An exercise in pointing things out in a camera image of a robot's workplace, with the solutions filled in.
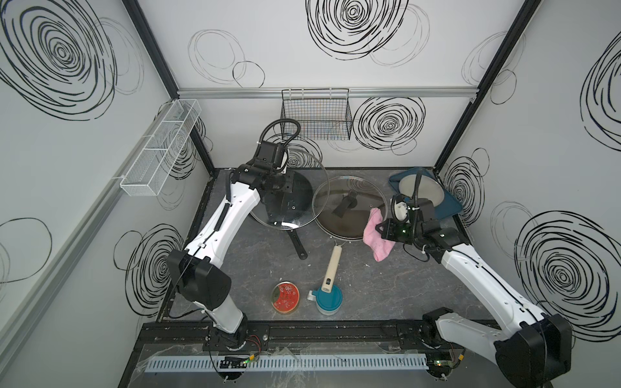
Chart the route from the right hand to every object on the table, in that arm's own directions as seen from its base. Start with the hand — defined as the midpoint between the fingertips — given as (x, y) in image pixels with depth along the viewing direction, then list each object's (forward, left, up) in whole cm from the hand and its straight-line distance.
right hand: (377, 228), depth 79 cm
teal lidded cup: (-21, +16, -10) cm, 28 cm away
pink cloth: (-2, +1, -1) cm, 3 cm away
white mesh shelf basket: (+16, +82, +7) cm, 84 cm away
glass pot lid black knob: (+10, +11, -1) cm, 15 cm away
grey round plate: (+35, -34, -20) cm, 52 cm away
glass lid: (+47, +25, -18) cm, 56 cm away
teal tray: (+24, -38, -18) cm, 49 cm away
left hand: (+12, +31, +10) cm, 35 cm away
